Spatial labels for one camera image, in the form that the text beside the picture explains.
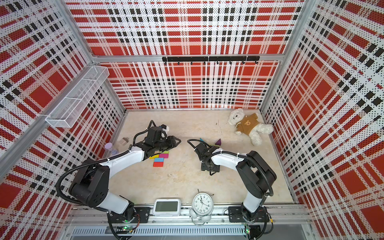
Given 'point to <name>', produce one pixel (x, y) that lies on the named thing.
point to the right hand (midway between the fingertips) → (211, 167)
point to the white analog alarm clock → (203, 205)
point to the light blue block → (159, 159)
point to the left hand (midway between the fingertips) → (181, 141)
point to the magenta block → (164, 155)
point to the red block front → (158, 164)
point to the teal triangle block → (202, 140)
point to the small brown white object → (124, 141)
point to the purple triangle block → (218, 142)
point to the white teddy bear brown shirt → (248, 124)
